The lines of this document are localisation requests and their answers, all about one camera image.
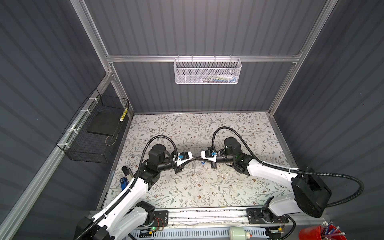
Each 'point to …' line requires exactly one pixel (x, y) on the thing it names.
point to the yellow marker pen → (123, 114)
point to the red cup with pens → (326, 231)
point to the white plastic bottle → (236, 233)
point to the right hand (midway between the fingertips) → (198, 158)
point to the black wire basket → (89, 136)
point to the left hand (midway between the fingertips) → (192, 156)
